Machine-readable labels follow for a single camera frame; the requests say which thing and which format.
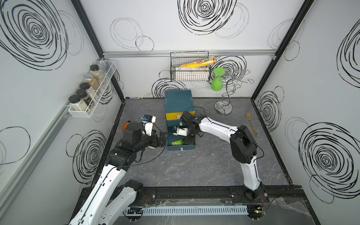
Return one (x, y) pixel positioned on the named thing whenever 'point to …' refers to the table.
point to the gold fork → (248, 116)
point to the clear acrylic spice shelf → (108, 67)
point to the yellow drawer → (176, 116)
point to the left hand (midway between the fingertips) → (161, 132)
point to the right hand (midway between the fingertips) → (186, 138)
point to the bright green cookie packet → (176, 143)
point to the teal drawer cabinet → (177, 103)
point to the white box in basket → (185, 74)
